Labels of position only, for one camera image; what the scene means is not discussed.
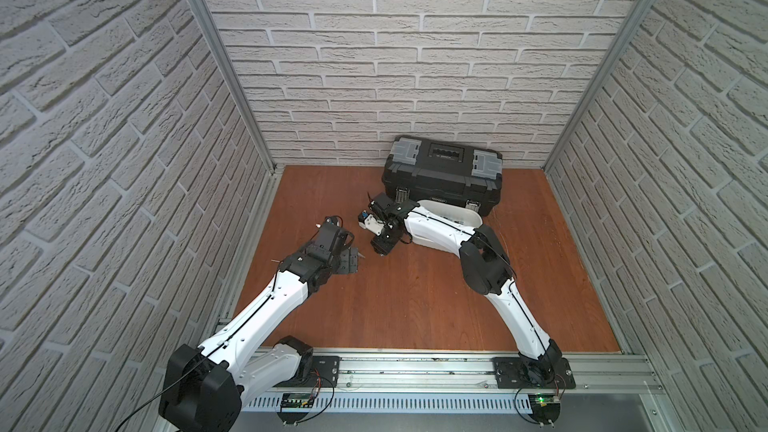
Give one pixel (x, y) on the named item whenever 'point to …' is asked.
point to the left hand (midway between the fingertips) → (342, 250)
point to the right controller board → (545, 408)
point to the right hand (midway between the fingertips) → (385, 242)
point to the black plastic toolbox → (428, 169)
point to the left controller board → (296, 400)
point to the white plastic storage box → (449, 214)
